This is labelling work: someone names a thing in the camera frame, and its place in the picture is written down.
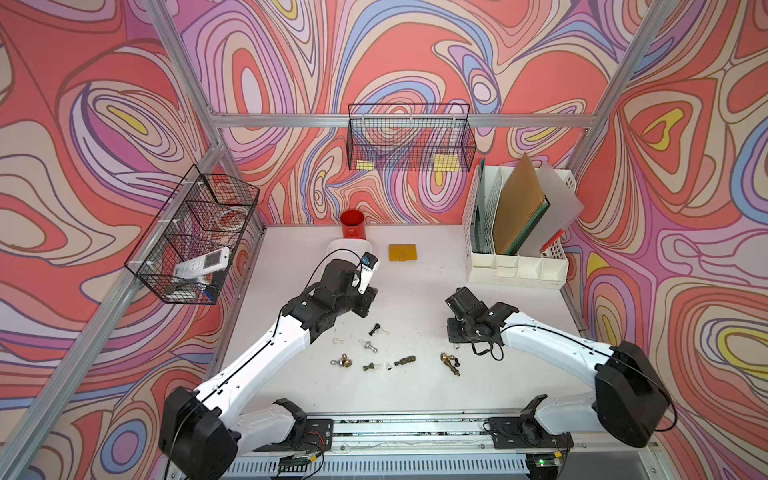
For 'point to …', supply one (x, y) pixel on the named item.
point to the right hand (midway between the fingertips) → (458, 339)
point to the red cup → (353, 226)
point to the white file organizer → (509, 270)
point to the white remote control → (212, 261)
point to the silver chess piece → (368, 345)
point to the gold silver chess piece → (342, 362)
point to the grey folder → (564, 206)
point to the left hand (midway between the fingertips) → (373, 288)
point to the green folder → (477, 210)
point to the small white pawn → (337, 341)
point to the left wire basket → (189, 252)
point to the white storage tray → (359, 246)
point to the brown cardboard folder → (518, 198)
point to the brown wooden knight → (404, 361)
